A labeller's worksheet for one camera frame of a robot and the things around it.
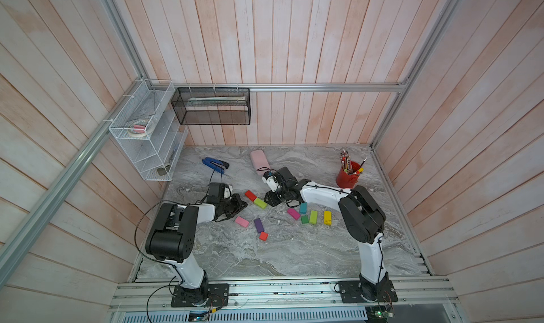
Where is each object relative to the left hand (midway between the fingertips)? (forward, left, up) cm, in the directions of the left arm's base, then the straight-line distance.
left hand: (248, 205), depth 95 cm
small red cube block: (-14, -7, -1) cm, 16 cm away
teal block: (0, -25, -2) cm, 25 cm away
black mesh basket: (+43, +19, +23) cm, 53 cm away
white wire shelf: (+5, +33, +27) cm, 43 cm away
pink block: (-8, +2, -1) cm, 8 cm away
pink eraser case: (+25, -5, +1) cm, 26 cm away
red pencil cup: (+11, -45, +4) cm, 47 cm away
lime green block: (+1, -6, 0) cm, 6 cm away
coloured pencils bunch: (+13, -44, +14) cm, 48 cm away
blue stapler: (+24, +19, -1) cm, 31 cm away
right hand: (+4, -9, +2) cm, 10 cm away
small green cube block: (-6, -25, -2) cm, 26 cm away
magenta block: (-4, -20, 0) cm, 21 cm away
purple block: (-9, -5, -2) cm, 10 cm away
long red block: (+6, -1, -2) cm, 6 cm away
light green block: (-6, -29, -1) cm, 30 cm away
